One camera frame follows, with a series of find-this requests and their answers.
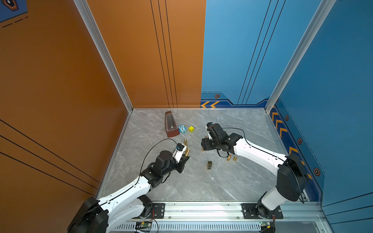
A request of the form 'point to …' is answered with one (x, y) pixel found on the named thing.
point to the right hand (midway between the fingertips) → (205, 143)
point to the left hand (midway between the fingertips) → (187, 154)
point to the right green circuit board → (265, 224)
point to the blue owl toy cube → (182, 128)
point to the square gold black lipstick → (209, 165)
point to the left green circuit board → (144, 224)
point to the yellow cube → (191, 129)
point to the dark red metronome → (171, 126)
